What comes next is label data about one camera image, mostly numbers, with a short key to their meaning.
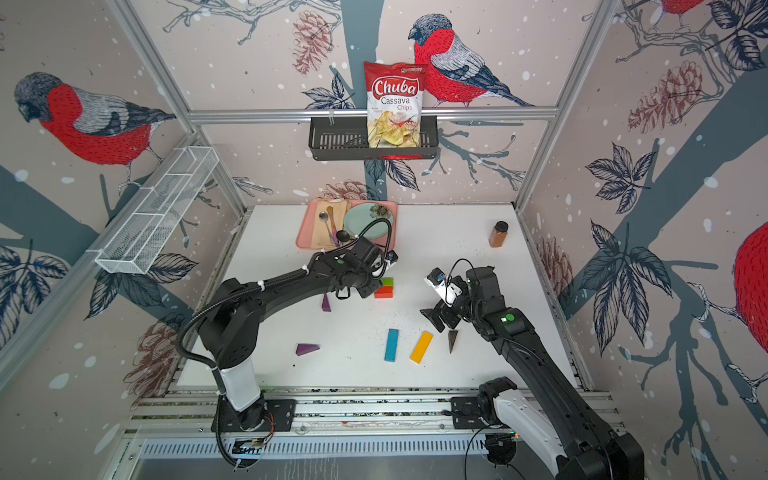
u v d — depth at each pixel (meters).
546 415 0.45
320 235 1.12
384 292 0.82
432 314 0.68
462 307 0.66
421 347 0.86
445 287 0.66
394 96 0.83
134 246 0.71
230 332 0.47
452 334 0.86
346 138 0.95
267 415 0.72
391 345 0.86
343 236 1.10
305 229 1.14
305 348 0.84
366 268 0.71
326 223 1.15
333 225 1.14
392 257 0.81
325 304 0.91
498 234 1.04
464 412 0.73
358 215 1.19
